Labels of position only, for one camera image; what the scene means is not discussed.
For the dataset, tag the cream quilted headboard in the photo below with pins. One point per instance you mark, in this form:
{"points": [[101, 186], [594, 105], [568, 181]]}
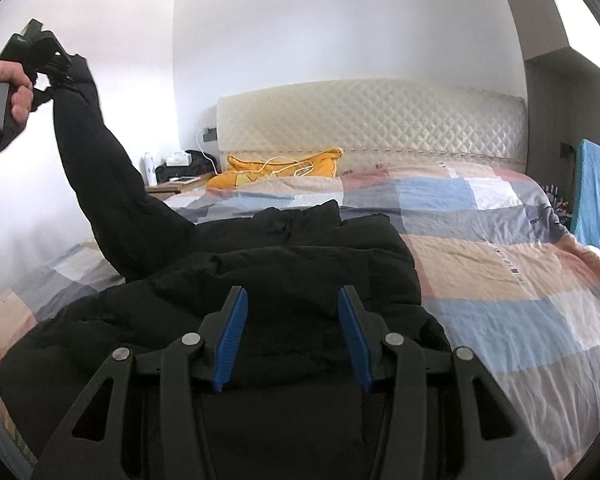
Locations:
{"points": [[376, 121]]}

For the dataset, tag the blue towel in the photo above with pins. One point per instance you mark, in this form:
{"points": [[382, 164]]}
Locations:
{"points": [[585, 221]]}

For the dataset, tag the white smartphone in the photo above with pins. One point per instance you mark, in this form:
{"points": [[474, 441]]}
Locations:
{"points": [[184, 180]]}

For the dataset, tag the checkered patchwork bed quilt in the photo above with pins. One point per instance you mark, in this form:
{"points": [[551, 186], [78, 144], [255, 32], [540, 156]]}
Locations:
{"points": [[498, 271]]}

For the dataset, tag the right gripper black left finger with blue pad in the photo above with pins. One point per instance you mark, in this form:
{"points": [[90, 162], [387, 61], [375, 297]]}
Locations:
{"points": [[207, 355]]}

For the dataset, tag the person's left hand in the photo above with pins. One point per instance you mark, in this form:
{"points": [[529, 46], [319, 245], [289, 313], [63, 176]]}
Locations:
{"points": [[21, 100]]}

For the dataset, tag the white box on bag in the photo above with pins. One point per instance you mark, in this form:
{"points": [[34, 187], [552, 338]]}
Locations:
{"points": [[178, 159]]}

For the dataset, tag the dark wall socket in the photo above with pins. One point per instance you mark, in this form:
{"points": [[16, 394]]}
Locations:
{"points": [[210, 135]]}

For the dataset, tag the black puffer jacket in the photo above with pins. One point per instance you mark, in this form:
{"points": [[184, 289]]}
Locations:
{"points": [[291, 409]]}

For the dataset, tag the wooden nightstand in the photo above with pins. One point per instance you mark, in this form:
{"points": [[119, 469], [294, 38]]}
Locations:
{"points": [[165, 190]]}

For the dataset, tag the grey wardrobe cabinet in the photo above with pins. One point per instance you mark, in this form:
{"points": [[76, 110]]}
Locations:
{"points": [[560, 45]]}

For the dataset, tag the white bottle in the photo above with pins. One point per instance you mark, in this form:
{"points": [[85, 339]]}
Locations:
{"points": [[147, 165]]}

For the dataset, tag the orange yellow pillow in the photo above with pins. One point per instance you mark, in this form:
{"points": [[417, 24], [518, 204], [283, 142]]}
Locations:
{"points": [[242, 172]]}

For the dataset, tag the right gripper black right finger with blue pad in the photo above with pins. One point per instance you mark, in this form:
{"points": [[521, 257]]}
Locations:
{"points": [[446, 416]]}

